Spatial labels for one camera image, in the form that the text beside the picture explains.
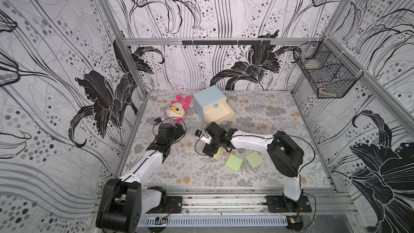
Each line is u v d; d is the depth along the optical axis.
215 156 0.86
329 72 0.89
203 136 0.78
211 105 0.94
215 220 0.76
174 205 0.73
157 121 0.77
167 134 0.68
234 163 0.86
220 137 0.70
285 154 0.49
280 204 0.72
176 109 1.01
